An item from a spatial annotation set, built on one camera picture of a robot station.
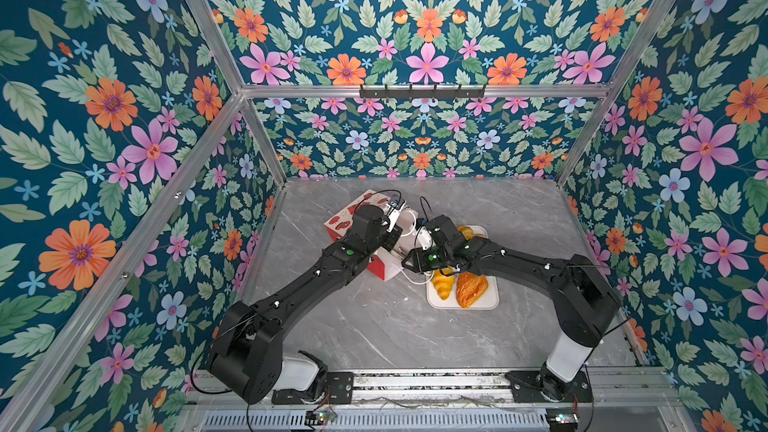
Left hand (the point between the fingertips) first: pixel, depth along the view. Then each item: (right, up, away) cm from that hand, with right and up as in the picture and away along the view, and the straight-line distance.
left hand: (398, 211), depth 81 cm
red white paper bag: (-4, -16, +9) cm, 18 cm away
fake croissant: (+14, -22, +8) cm, 27 cm away
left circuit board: (-19, -49, -11) cm, 54 cm away
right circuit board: (+40, -49, -11) cm, 64 cm away
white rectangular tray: (+27, -27, +6) cm, 39 cm away
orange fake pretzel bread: (+21, -22, +5) cm, 31 cm away
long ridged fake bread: (+23, -8, +17) cm, 30 cm away
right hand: (+2, -14, +4) cm, 15 cm away
